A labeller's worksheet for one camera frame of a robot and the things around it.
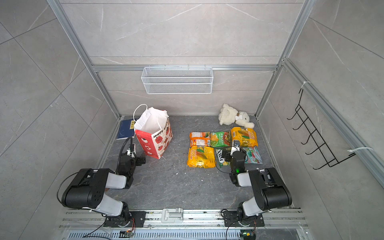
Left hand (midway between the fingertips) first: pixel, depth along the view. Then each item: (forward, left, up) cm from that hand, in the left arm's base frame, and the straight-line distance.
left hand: (134, 147), depth 93 cm
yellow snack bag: (+7, -75, -1) cm, 75 cm away
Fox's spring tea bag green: (-11, -56, -4) cm, 58 cm away
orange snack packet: (+8, -43, -4) cm, 44 cm away
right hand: (-1, -63, +1) cm, 63 cm away
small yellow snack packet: (-7, -42, -1) cm, 43 cm away
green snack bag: (+8, -55, -5) cm, 56 cm away
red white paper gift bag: (+14, -10, +3) cm, 17 cm away
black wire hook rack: (-26, -91, +27) cm, 99 cm away
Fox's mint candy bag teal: (-5, -77, -5) cm, 77 cm away
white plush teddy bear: (+24, -65, +3) cm, 69 cm away
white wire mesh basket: (+39, -28, +23) cm, 53 cm away
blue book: (+21, +12, -7) cm, 26 cm away
